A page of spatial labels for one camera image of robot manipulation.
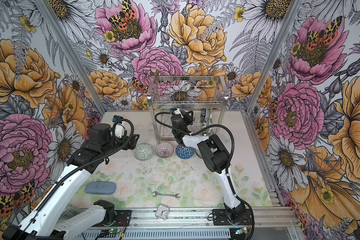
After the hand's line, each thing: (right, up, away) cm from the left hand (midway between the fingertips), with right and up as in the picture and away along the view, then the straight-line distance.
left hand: (129, 139), depth 75 cm
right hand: (+33, +14, +22) cm, 42 cm away
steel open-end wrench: (+23, -31, +6) cm, 39 cm away
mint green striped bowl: (+33, -4, -14) cm, 36 cm away
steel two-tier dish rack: (+33, +25, +46) cm, 62 cm away
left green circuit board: (-6, -43, -3) cm, 43 cm away
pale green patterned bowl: (+1, -10, +22) cm, 24 cm away
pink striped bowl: (+14, -9, +22) cm, 28 cm away
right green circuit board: (+54, -43, -3) cm, 69 cm away
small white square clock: (+16, -36, 0) cm, 39 cm away
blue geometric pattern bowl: (+27, -10, +22) cm, 37 cm away
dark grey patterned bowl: (+42, +13, +30) cm, 53 cm away
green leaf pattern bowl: (+42, +8, +31) cm, 52 cm away
